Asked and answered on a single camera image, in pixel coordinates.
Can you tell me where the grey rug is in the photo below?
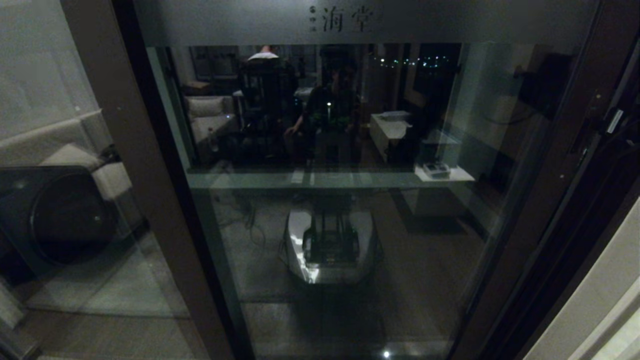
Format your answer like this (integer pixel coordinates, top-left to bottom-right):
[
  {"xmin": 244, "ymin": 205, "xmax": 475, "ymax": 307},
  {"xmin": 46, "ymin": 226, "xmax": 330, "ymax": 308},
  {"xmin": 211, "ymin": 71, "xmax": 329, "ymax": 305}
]
[{"xmin": 20, "ymin": 230, "xmax": 191, "ymax": 319}]

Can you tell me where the brown framed glass sliding door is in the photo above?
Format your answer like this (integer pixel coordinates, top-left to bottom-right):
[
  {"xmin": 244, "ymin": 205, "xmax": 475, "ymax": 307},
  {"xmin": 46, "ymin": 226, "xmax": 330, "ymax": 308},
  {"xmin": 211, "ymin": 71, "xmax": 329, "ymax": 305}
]
[{"xmin": 112, "ymin": 0, "xmax": 640, "ymax": 360}]

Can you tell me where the dark outer door frame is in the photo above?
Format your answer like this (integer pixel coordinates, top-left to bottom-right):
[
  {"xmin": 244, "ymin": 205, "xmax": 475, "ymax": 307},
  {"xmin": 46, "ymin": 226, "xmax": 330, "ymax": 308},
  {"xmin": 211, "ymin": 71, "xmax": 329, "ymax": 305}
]
[{"xmin": 475, "ymin": 170, "xmax": 640, "ymax": 360}]

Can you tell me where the beige sofa cushion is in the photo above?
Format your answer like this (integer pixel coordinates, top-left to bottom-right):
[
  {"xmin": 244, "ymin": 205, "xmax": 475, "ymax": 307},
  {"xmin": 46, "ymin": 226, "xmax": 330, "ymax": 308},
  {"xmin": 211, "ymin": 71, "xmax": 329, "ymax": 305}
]
[{"xmin": 40, "ymin": 143, "xmax": 103, "ymax": 170}]

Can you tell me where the beige sofa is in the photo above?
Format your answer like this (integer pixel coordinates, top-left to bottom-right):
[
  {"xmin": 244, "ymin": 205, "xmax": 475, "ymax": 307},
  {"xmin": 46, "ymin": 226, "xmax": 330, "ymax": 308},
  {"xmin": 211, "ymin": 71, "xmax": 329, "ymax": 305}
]
[{"xmin": 0, "ymin": 110, "xmax": 147, "ymax": 238}]

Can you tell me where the brown framed fixed glass panel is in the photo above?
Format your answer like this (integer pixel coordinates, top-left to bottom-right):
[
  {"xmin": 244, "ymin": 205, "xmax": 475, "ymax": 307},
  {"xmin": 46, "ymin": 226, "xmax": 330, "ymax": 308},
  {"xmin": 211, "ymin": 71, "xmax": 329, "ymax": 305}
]
[{"xmin": 0, "ymin": 0, "xmax": 251, "ymax": 360}]

